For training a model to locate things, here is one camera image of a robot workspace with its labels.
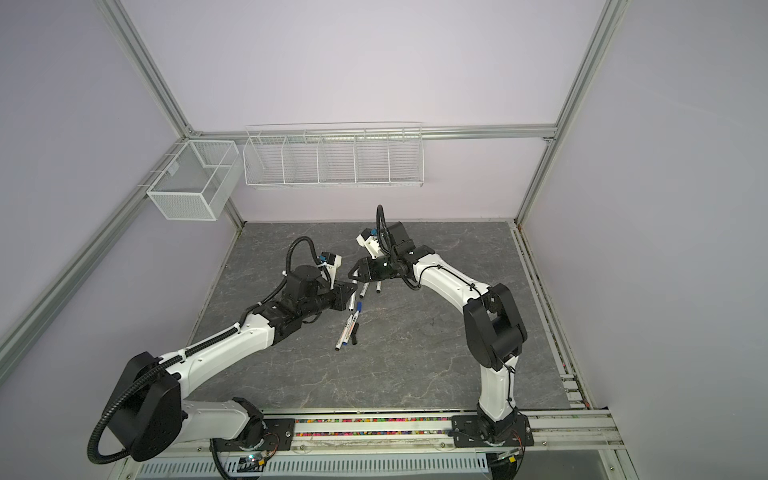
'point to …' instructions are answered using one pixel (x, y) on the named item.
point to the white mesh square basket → (196, 181)
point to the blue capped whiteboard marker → (359, 309)
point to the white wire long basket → (340, 155)
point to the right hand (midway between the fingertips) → (353, 277)
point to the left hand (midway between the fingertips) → (356, 289)
